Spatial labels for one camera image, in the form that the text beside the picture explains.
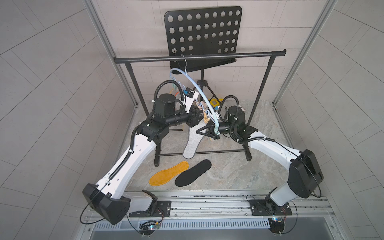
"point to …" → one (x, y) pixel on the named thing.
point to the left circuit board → (148, 227)
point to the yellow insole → (162, 176)
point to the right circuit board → (277, 224)
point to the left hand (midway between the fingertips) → (206, 111)
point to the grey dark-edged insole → (194, 140)
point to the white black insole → (190, 174)
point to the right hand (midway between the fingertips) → (200, 134)
